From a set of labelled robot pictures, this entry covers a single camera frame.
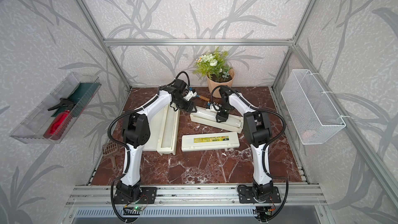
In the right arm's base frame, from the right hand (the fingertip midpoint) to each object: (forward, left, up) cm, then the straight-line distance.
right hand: (220, 114), depth 99 cm
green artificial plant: (+20, +4, +25) cm, 32 cm away
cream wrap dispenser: (-9, -1, +1) cm, 9 cm away
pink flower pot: (+23, -1, +9) cm, 25 cm away
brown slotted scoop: (-22, +64, -1) cm, 67 cm away
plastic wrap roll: (-2, +10, +4) cm, 11 cm away
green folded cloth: (-9, +63, +32) cm, 71 cm away
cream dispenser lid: (-18, +7, -1) cm, 19 cm away
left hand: (+1, +17, +6) cm, 18 cm away
